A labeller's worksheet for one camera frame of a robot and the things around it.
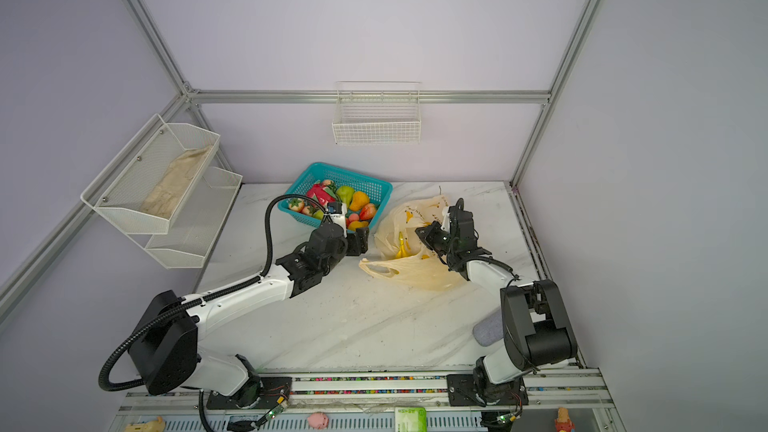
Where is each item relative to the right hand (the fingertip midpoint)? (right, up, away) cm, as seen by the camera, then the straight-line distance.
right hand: (414, 229), depth 89 cm
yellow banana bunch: (-3, -7, +5) cm, 9 cm away
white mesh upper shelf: (-70, +13, -12) cm, 73 cm away
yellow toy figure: (-62, -45, -20) cm, 79 cm away
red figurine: (+34, -44, -20) cm, 59 cm away
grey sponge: (+20, -27, -9) cm, 35 cm away
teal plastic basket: (-38, +4, +13) cm, 40 cm away
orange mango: (-19, +10, +21) cm, 30 cm away
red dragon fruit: (-33, +12, +18) cm, 39 cm away
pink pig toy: (-24, -44, -20) cm, 54 cm away
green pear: (-24, +12, +22) cm, 35 cm away
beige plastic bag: (+3, -10, -6) cm, 12 cm away
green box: (-2, -43, -20) cm, 48 cm away
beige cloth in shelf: (-66, +8, -14) cm, 68 cm away
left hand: (-16, -1, -5) cm, 17 cm away
